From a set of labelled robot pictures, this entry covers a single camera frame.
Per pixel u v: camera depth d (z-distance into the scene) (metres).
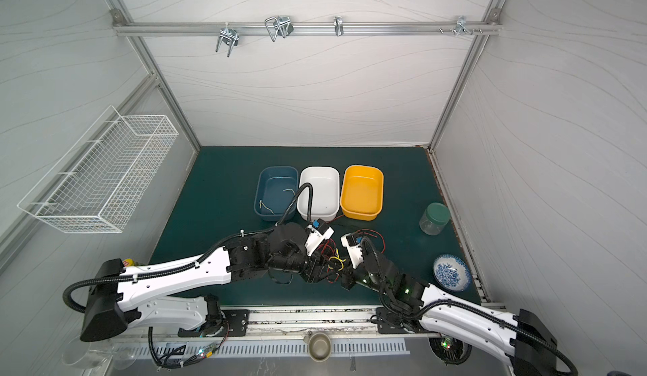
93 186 0.67
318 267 0.59
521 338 0.45
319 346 0.69
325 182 1.05
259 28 0.77
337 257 0.66
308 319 0.75
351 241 0.68
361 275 0.66
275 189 1.04
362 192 1.03
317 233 0.62
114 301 0.39
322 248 0.61
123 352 0.68
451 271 0.82
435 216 0.86
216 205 1.01
